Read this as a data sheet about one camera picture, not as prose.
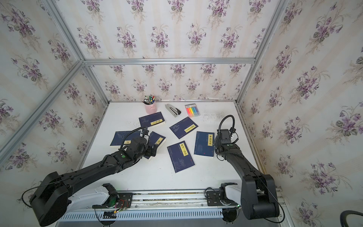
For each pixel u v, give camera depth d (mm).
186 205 728
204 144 930
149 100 1069
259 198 404
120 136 978
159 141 930
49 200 392
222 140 675
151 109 1061
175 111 1105
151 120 1065
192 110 1145
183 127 1029
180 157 886
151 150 751
